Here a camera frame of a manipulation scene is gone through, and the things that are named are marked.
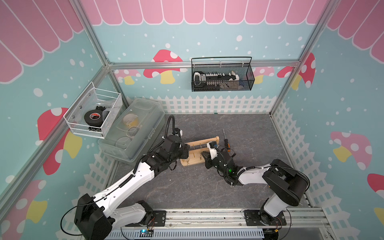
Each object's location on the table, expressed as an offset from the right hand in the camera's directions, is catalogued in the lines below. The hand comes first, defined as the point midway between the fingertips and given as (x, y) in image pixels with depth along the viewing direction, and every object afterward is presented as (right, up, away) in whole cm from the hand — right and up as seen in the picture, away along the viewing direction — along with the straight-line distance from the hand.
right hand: (201, 153), depth 87 cm
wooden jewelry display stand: (-3, +3, +1) cm, 4 cm away
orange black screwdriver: (+17, +4, +14) cm, 23 cm away
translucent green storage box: (-39, +13, -2) cm, 41 cm away
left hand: (-9, +4, -8) cm, 13 cm away
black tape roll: (-52, +20, -16) cm, 58 cm away
